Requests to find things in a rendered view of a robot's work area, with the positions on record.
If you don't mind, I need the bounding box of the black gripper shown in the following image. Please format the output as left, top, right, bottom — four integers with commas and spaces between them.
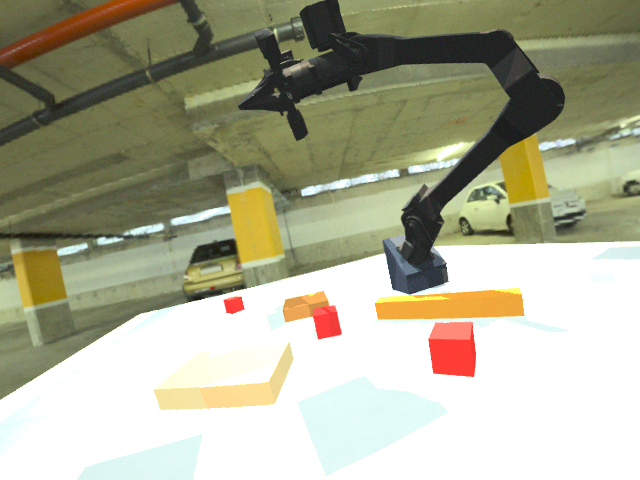
238, 28, 326, 141

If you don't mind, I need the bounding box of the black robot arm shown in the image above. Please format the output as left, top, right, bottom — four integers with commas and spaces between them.
300, 0, 565, 267

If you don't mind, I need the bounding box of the red square block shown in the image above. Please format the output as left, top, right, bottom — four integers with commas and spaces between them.
428, 322, 477, 377
313, 304, 342, 340
223, 295, 245, 314

